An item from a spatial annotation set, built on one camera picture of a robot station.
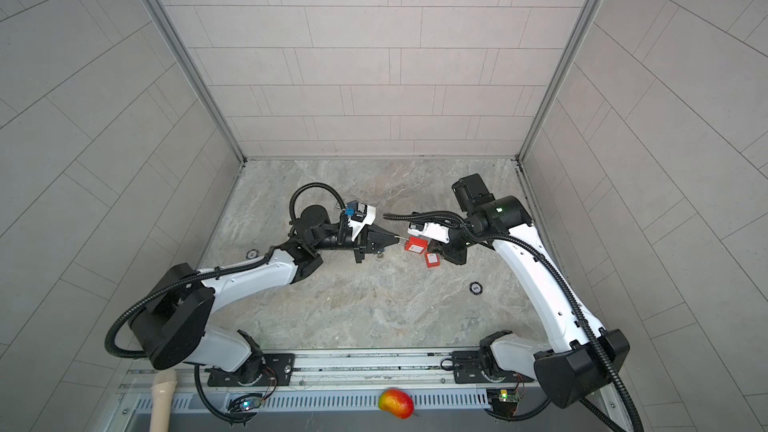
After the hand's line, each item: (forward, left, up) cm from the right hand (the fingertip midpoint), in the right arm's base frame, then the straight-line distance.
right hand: (432, 244), depth 71 cm
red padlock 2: (+5, -2, -19) cm, 20 cm away
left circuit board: (-27, +44, -17) cm, 54 cm away
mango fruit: (-28, +11, -17) cm, 35 cm away
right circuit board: (-29, -14, -22) cm, 39 cm away
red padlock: (-2, +4, +4) cm, 6 cm away
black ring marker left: (+11, +53, -18) cm, 57 cm away
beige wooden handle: (-23, +62, -15) cm, 68 cm away
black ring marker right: (-3, -14, -21) cm, 25 cm away
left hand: (-1, +7, +3) cm, 8 cm away
